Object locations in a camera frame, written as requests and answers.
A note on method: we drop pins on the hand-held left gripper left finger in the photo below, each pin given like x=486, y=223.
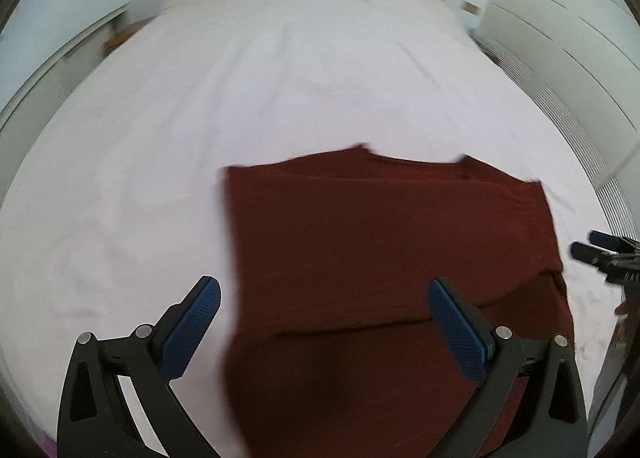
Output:
x=195, y=323

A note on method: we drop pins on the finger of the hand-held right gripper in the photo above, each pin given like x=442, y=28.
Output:
x=590, y=254
x=605, y=240

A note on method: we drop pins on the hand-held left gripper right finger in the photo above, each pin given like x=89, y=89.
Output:
x=457, y=333

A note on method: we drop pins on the dark red knit sweater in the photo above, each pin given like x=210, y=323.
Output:
x=380, y=248

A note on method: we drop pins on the white slatted cabinet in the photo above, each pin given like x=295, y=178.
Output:
x=585, y=147
x=45, y=87

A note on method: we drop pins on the pink cloth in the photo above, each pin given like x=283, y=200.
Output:
x=50, y=449

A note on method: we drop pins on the white wardrobe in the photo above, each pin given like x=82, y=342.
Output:
x=565, y=27

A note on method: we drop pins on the bed with pink sheet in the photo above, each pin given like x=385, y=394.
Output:
x=250, y=87

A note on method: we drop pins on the wooden nightstand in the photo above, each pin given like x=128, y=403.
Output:
x=122, y=40

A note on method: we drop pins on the wall socket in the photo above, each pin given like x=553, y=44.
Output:
x=472, y=7

